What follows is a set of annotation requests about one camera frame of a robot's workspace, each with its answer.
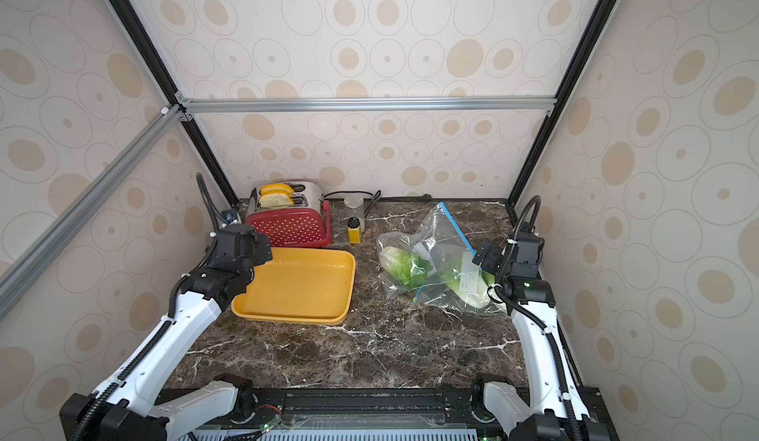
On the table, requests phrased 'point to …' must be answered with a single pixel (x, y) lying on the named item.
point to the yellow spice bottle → (354, 235)
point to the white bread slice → (275, 201)
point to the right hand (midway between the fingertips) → (509, 254)
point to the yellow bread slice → (276, 192)
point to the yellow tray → (300, 286)
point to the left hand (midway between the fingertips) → (253, 237)
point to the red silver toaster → (306, 223)
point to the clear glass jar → (354, 207)
